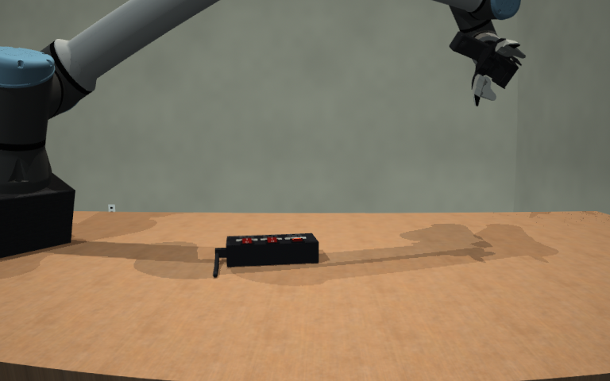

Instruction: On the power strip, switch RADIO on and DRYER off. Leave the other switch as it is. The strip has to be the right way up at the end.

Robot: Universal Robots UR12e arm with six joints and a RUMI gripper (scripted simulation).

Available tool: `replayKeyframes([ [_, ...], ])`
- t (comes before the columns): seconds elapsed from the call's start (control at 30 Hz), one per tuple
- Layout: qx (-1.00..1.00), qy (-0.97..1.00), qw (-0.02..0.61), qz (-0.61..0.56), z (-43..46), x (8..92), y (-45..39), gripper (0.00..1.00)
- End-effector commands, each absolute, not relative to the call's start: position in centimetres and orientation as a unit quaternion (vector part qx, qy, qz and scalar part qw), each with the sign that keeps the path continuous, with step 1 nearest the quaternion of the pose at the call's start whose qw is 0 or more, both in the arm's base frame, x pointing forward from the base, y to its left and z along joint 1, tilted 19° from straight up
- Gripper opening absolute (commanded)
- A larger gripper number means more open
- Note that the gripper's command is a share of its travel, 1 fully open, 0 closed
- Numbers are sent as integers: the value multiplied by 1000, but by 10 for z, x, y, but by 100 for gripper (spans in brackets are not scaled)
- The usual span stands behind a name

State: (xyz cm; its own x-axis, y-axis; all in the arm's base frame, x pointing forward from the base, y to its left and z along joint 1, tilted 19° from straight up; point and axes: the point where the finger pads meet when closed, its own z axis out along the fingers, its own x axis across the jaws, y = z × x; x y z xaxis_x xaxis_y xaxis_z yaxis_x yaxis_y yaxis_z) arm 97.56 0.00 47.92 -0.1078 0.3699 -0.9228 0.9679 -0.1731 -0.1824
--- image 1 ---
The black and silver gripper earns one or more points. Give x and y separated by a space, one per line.
499 67

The black power strip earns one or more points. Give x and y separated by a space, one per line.
276 249

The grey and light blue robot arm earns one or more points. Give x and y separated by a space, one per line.
34 88

